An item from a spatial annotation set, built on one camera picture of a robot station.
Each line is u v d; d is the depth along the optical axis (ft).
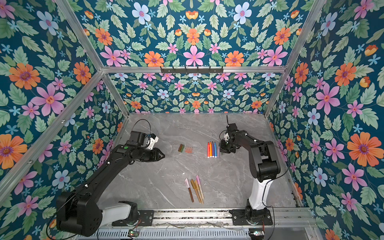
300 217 2.46
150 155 2.36
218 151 3.21
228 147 2.78
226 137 3.09
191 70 3.05
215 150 3.23
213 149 3.23
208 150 3.23
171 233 2.31
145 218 2.41
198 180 2.81
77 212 1.30
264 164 1.69
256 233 2.31
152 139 2.47
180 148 3.25
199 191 2.69
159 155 2.49
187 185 2.75
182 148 3.24
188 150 3.21
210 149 3.23
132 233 2.31
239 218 2.40
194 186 2.75
